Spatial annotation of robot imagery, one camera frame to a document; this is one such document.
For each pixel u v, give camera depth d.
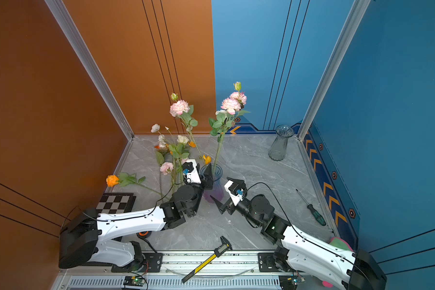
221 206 0.62
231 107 0.66
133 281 0.71
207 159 1.08
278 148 1.09
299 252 0.50
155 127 1.06
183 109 0.71
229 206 0.62
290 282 0.70
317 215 0.85
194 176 0.61
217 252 0.76
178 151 1.03
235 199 0.60
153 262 0.74
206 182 0.64
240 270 0.72
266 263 0.72
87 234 0.42
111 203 0.87
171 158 1.07
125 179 0.97
